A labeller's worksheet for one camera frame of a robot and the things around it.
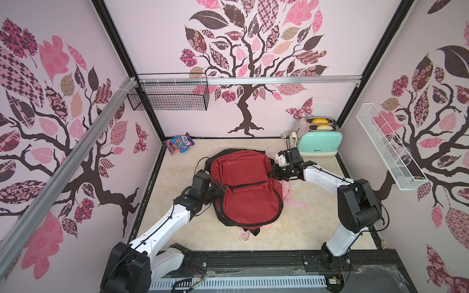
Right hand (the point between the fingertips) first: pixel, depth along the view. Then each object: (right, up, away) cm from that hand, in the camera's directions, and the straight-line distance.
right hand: (267, 176), depth 91 cm
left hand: (-22, -7, -8) cm, 24 cm away
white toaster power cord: (+18, +23, +17) cm, 34 cm away
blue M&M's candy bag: (-53, +19, +22) cm, 60 cm away
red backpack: (-8, -9, -9) cm, 15 cm away
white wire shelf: (+53, +7, -17) cm, 56 cm away
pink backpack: (+12, -12, +1) cm, 17 cm away
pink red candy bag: (-58, +16, +22) cm, 64 cm away
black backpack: (-21, -16, -17) cm, 31 cm away
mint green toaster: (+30, +21, +7) cm, 37 cm away
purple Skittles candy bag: (-49, +21, +26) cm, 59 cm away
